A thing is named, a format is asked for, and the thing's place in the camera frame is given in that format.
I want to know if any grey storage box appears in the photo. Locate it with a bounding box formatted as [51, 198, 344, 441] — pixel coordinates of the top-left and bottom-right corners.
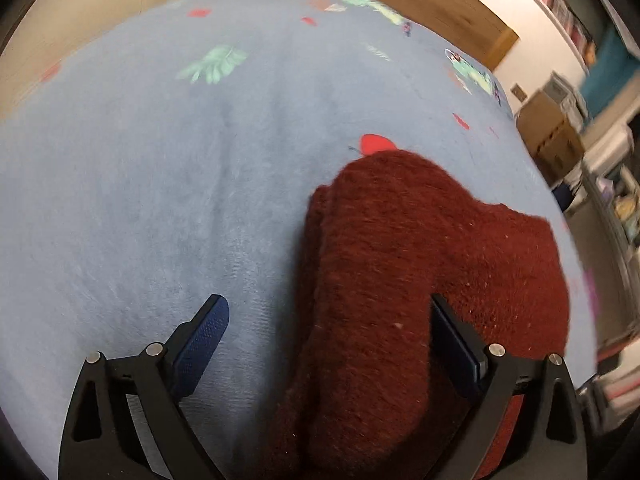
[542, 70, 589, 120]

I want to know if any teal curtain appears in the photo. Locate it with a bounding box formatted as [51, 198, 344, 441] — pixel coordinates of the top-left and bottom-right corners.
[579, 25, 639, 119]

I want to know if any wooden drawer cabinet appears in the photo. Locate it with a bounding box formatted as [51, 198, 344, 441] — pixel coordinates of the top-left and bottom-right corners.
[516, 90, 585, 186]

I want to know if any desk with clutter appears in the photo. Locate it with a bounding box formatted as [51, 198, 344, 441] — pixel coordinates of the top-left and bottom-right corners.
[579, 123, 640, 411]

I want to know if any dark red knitted sweater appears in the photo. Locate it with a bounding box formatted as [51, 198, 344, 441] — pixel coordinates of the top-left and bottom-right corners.
[254, 150, 570, 479]

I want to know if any blue patterned bed cover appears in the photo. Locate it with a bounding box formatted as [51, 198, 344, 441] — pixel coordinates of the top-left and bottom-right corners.
[1, 0, 596, 478]

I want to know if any row of books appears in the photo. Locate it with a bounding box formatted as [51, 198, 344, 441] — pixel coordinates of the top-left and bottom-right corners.
[504, 0, 599, 66]

